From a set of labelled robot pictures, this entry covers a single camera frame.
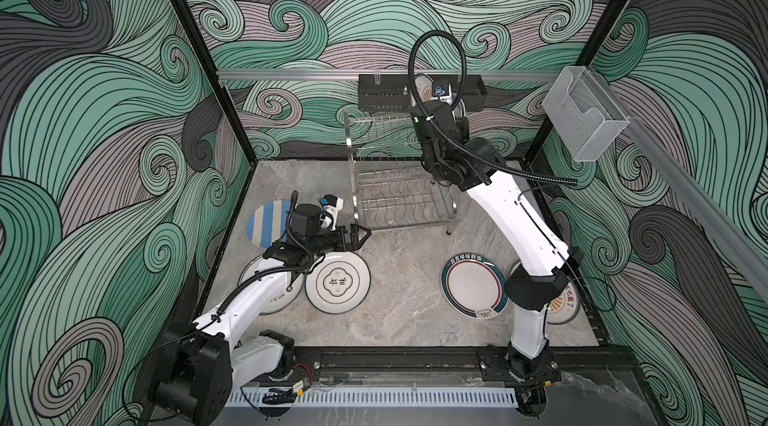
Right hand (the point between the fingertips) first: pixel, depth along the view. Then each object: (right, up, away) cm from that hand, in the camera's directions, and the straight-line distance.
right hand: (451, 122), depth 67 cm
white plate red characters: (-44, -47, +16) cm, 67 cm away
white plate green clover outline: (-29, -44, +20) cm, 57 cm away
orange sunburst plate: (+37, -49, +16) cm, 63 cm away
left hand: (-22, -27, +13) cm, 37 cm away
